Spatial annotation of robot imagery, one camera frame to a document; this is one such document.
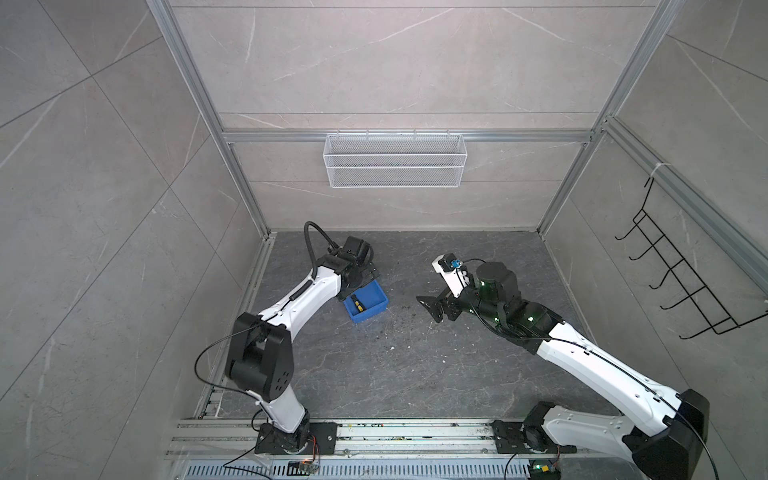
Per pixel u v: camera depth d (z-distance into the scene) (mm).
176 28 701
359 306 953
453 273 595
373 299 984
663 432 389
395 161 1005
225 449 724
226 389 474
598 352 460
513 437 734
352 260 674
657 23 698
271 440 716
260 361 449
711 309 604
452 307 625
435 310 614
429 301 627
